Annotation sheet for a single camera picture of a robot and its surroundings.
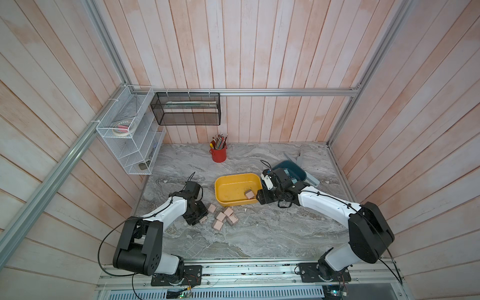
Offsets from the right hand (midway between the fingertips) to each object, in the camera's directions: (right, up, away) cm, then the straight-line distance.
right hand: (262, 193), depth 89 cm
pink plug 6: (-14, -11, -2) cm, 18 cm away
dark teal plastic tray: (+20, +11, +16) cm, 28 cm away
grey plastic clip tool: (+26, +17, +22) cm, 38 cm away
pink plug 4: (-6, -1, +6) cm, 8 cm away
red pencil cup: (-23, +24, +14) cm, 36 cm away
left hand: (-28, -12, -1) cm, 30 cm away
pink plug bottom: (-21, -14, -4) cm, 26 cm away
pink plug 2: (-25, -7, +1) cm, 26 cm away
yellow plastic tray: (-16, 0, +11) cm, 20 cm away
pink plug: (-28, -12, -3) cm, 31 cm away
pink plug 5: (-20, -11, -1) cm, 23 cm away
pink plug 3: (-16, -8, 0) cm, 18 cm away
